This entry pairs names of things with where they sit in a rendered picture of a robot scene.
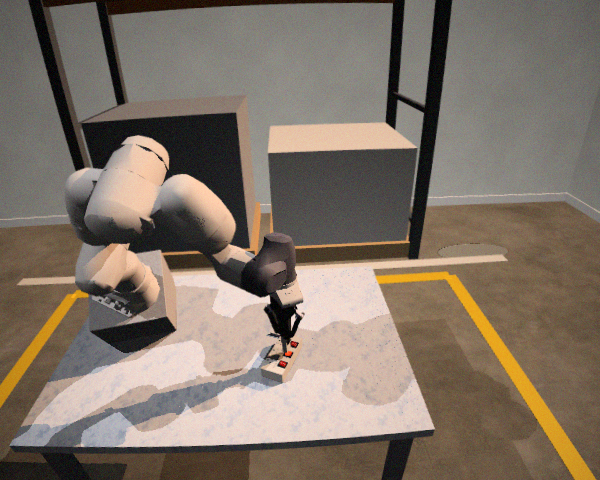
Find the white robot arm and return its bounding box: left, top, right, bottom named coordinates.
left=64, top=135, right=304, bottom=318

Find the beige power strip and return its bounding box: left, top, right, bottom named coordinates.
left=261, top=332, right=302, bottom=383

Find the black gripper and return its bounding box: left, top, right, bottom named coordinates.
left=264, top=296, right=305, bottom=353

